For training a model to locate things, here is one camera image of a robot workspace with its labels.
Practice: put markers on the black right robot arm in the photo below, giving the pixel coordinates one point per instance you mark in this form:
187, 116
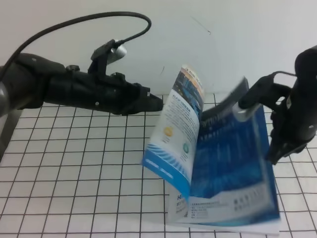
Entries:
305, 85

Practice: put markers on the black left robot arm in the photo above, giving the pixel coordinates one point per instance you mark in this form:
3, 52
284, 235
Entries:
32, 80

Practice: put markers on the white grid-pattern tablecloth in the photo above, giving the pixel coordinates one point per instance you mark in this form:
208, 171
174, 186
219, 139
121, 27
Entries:
75, 173

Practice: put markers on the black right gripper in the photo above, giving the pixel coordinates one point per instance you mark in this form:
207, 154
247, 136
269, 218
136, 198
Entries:
293, 128

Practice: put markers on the blue and white softcover book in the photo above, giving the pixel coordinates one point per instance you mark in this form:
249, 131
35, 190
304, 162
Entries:
213, 161

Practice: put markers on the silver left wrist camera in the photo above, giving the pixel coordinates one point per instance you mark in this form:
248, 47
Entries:
110, 51

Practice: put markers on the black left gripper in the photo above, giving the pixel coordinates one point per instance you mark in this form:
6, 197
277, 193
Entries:
117, 96

